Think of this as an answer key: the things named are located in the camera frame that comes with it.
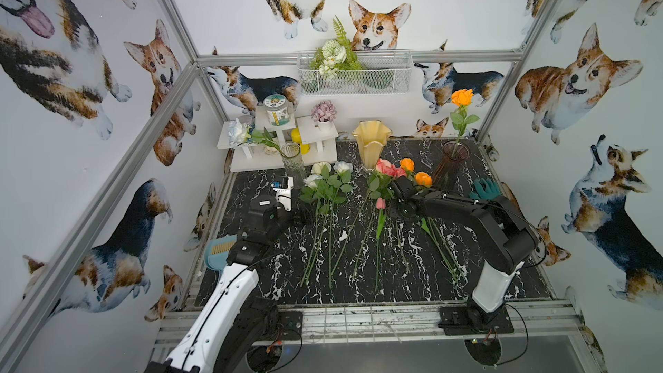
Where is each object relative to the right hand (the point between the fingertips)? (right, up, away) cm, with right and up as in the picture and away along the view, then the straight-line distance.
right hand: (400, 206), depth 97 cm
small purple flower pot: (-28, +35, +1) cm, 45 cm away
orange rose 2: (+10, +10, +4) cm, 15 cm away
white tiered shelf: (-31, +25, +20) cm, 44 cm away
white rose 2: (-33, +6, +6) cm, 34 cm away
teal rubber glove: (+35, +6, +7) cm, 36 cm away
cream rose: (-29, +6, +5) cm, 30 cm away
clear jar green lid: (-44, +35, -6) cm, 57 cm away
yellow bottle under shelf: (-40, +26, +9) cm, 49 cm away
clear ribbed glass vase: (-40, +18, -3) cm, 44 cm away
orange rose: (+18, +38, -11) cm, 43 cm away
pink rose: (+1, +12, +7) cm, 14 cm away
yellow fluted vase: (-11, +26, +5) cm, 29 cm away
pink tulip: (-7, 0, +1) cm, 7 cm away
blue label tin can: (-50, +27, -17) cm, 59 cm away
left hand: (-34, +7, -19) cm, 39 cm away
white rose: (-51, +25, -21) cm, 61 cm away
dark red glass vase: (+17, +14, -2) cm, 22 cm away
